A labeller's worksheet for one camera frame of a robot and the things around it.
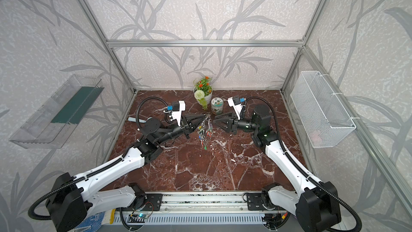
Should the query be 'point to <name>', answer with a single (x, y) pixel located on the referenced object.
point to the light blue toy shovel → (132, 119)
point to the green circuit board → (137, 218)
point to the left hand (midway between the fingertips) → (205, 115)
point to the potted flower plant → (202, 91)
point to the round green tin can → (216, 104)
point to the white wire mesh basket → (323, 118)
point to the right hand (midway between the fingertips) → (216, 117)
